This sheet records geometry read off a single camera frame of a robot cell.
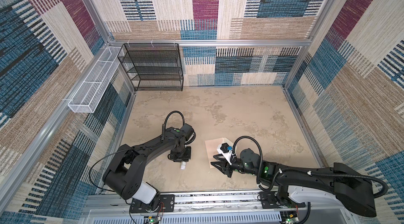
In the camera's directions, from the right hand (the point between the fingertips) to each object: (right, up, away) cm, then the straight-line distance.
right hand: (214, 162), depth 75 cm
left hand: (-14, -1, +9) cm, 17 cm away
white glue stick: (-16, -5, +8) cm, 18 cm away
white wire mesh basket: (-74, +31, +16) cm, 82 cm away
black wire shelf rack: (-40, +53, +36) cm, 76 cm away
